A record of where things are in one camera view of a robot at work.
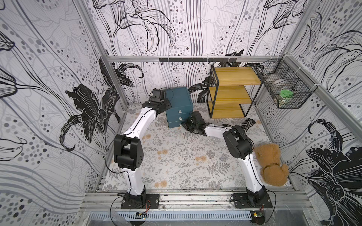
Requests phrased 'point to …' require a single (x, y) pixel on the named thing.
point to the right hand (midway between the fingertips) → (182, 121)
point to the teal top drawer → (179, 111)
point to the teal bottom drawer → (175, 124)
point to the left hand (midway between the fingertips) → (168, 106)
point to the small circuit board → (143, 215)
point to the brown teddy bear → (268, 156)
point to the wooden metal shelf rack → (226, 91)
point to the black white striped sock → (247, 124)
